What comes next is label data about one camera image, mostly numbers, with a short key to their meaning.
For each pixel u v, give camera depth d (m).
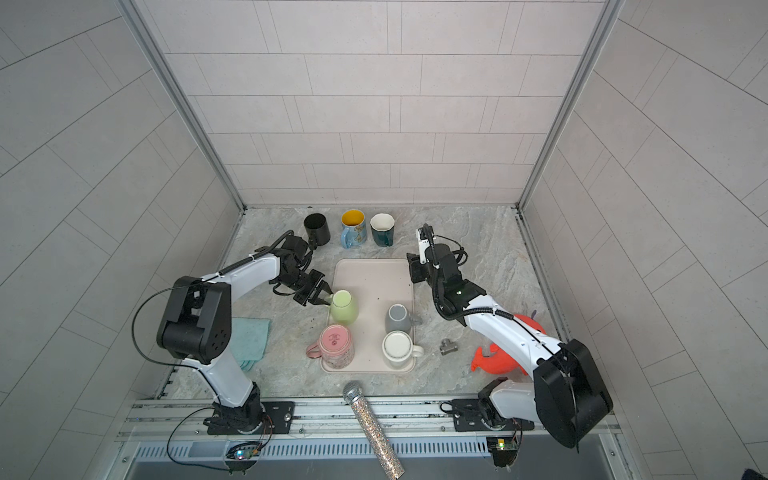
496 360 0.81
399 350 0.76
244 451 0.64
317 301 0.79
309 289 0.78
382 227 1.00
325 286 0.81
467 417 0.71
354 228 0.98
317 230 1.00
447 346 0.81
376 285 0.94
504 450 0.68
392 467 0.63
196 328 0.47
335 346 0.72
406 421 0.71
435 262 0.59
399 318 0.78
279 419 0.71
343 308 0.81
